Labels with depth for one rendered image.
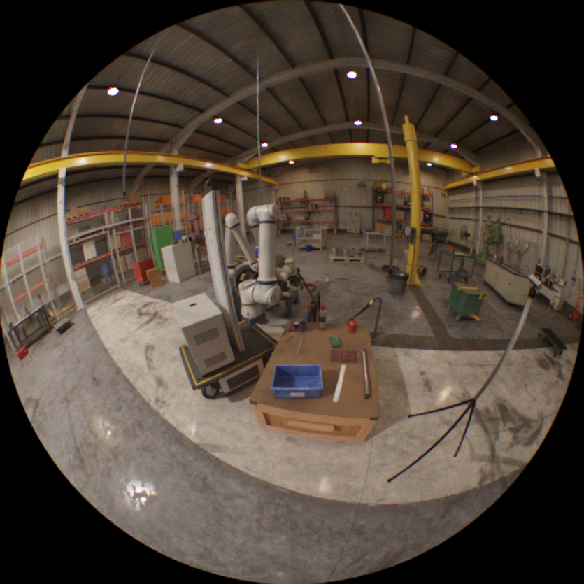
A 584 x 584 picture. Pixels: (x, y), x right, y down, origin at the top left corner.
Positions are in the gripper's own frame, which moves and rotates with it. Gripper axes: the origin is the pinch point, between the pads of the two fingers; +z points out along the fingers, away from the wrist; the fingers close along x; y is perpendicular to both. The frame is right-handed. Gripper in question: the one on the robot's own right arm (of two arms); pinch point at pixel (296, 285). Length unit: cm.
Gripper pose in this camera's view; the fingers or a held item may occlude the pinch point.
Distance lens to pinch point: 186.4
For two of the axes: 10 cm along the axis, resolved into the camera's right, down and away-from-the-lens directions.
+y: -6.0, 6.6, -4.5
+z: 2.3, 6.8, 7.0
